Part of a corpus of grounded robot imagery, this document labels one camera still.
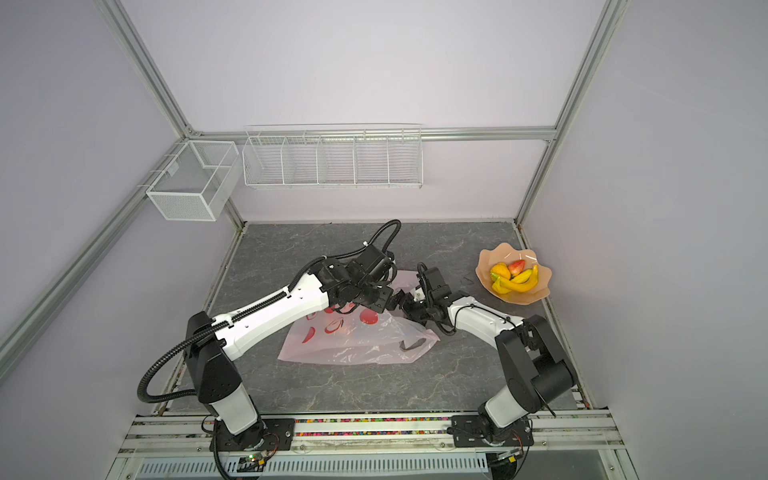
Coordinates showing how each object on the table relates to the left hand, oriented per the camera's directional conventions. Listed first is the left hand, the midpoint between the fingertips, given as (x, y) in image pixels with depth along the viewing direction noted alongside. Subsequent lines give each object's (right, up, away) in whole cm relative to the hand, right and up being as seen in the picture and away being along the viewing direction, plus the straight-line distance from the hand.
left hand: (383, 302), depth 78 cm
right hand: (+1, -7, +8) cm, 10 cm away
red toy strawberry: (+44, +8, +22) cm, 50 cm away
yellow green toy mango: (+37, +2, +16) cm, 40 cm away
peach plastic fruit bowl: (+42, +13, +30) cm, 53 cm away
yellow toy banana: (+46, +3, +22) cm, 51 cm away
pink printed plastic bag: (-6, -9, +1) cm, 11 cm away
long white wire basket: (-17, +45, +21) cm, 53 cm away
